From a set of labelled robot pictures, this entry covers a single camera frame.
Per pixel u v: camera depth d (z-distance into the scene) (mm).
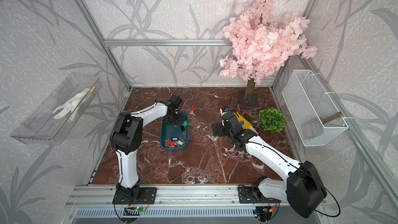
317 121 592
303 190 399
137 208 706
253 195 653
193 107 1083
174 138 937
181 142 913
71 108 677
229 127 631
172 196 748
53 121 659
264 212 713
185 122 990
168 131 976
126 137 535
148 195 735
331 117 628
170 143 912
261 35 600
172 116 833
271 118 865
